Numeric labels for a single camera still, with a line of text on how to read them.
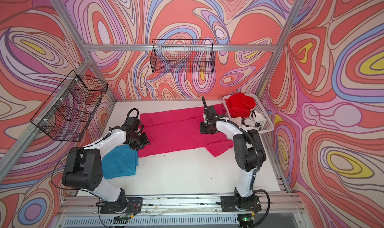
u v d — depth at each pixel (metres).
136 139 0.77
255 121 1.01
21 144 0.55
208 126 0.72
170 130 1.05
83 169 0.45
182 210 0.73
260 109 1.04
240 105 1.07
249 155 0.50
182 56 0.97
